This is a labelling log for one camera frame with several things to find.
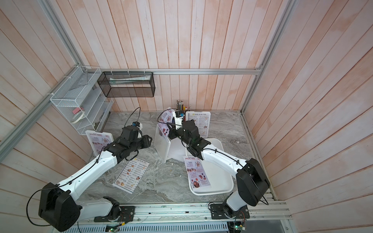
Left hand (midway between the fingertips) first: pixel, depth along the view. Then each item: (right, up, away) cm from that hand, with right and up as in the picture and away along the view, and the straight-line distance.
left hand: (150, 141), depth 83 cm
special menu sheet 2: (+27, -19, +1) cm, 33 cm away
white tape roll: (-42, +11, -4) cm, 43 cm away
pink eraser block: (-43, +18, -1) cm, 46 cm away
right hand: (+10, +10, -5) cm, 15 cm away
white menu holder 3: (+32, +13, +11) cm, 37 cm away
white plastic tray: (+42, -24, +1) cm, 48 cm away
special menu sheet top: (-30, 0, +1) cm, 30 cm away
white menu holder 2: (-36, +6, 0) cm, 37 cm away
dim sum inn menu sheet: (-13, -21, +4) cm, 25 cm away
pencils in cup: (+17, +24, +18) cm, 34 cm away
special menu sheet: (+10, +13, -5) cm, 17 cm away
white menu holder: (+10, -4, -3) cm, 11 cm away
